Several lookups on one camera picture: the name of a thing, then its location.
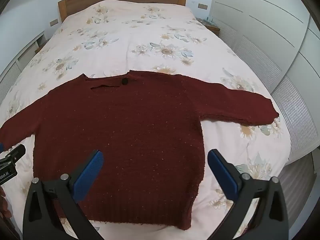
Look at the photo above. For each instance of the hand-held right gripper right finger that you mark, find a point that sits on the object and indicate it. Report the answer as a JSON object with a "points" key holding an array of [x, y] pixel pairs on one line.
{"points": [[222, 175]]}

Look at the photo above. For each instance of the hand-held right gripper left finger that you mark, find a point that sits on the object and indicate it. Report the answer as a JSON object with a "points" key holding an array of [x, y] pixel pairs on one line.
{"points": [[90, 175]]}

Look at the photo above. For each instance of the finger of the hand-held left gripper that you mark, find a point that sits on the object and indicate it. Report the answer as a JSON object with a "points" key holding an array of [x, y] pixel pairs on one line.
{"points": [[15, 153]]}

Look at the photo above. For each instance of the dark red knit sweater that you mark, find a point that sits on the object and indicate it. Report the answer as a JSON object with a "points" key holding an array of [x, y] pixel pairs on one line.
{"points": [[125, 130]]}

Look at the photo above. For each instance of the person's dark clothing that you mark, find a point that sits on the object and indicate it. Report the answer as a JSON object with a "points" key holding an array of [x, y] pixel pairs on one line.
{"points": [[5, 210]]}

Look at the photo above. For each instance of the white shelf unit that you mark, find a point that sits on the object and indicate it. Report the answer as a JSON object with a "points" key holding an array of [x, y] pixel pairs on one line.
{"points": [[25, 52]]}

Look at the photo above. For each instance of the wooden nightstand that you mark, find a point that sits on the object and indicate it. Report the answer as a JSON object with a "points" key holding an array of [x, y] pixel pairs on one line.
{"points": [[212, 27]]}

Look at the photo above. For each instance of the white wardrobe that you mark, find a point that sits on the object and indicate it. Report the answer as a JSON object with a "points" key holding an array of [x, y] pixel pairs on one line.
{"points": [[275, 30]]}

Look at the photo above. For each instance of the floral bed cover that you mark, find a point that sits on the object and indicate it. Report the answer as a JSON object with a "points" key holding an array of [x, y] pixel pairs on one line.
{"points": [[150, 30]]}

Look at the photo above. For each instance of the wall socket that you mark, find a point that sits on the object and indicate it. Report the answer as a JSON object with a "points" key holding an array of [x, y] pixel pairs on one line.
{"points": [[53, 22], [202, 6]]}

